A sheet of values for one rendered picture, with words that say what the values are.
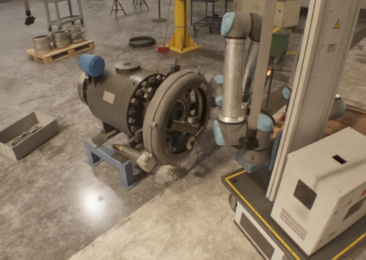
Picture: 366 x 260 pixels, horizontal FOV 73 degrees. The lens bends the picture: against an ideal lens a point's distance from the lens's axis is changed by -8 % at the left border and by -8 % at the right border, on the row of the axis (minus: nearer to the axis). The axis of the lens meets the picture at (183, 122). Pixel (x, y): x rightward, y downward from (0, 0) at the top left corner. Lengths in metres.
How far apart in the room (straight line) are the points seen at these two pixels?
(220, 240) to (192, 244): 0.20
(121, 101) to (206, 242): 1.21
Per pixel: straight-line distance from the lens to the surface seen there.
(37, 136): 3.13
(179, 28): 5.58
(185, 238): 2.05
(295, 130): 1.58
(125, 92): 2.09
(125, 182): 2.38
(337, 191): 1.36
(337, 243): 1.87
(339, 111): 2.06
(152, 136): 1.82
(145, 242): 2.05
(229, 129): 1.52
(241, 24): 1.41
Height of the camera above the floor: 1.72
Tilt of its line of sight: 33 degrees down
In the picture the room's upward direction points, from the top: straight up
